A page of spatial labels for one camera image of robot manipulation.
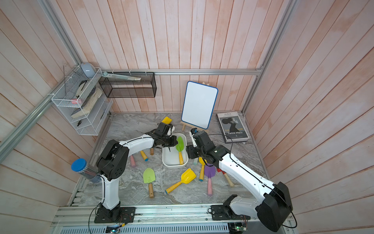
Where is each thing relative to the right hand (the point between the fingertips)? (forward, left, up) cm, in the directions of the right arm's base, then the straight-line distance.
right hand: (190, 147), depth 81 cm
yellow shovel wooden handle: (+34, +19, -15) cm, 41 cm away
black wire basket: (+44, +55, +9) cm, 71 cm away
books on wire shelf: (+18, +57, +18) cm, 63 cm away
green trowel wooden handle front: (-12, +25, -16) cm, 32 cm away
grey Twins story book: (+26, -31, -14) cm, 43 cm away
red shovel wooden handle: (-11, -22, -16) cm, 29 cm away
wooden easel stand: (+24, +1, -10) cm, 26 cm away
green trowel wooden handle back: (+4, +25, -14) cm, 29 cm away
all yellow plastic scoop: (-11, +2, -16) cm, 20 cm away
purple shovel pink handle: (-7, -12, -17) cm, 22 cm away
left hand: (+9, +8, -12) cm, 17 cm away
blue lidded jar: (-14, +53, 0) cm, 55 cm away
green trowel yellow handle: (+8, +7, -13) cm, 17 cm away
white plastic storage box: (+1, +8, -15) cm, 18 cm away
